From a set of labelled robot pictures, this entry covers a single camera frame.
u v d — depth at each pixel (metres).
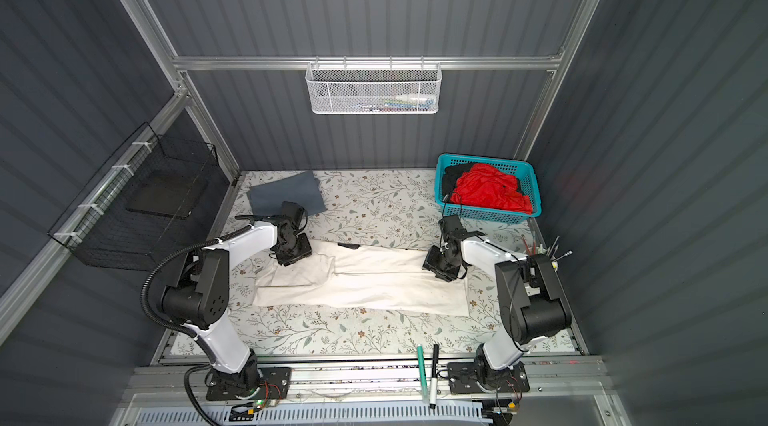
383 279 0.92
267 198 1.10
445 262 0.79
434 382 0.73
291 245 0.79
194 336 0.52
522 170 1.11
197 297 0.48
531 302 0.46
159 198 0.75
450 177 1.14
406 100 0.92
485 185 1.06
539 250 0.85
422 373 0.75
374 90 1.12
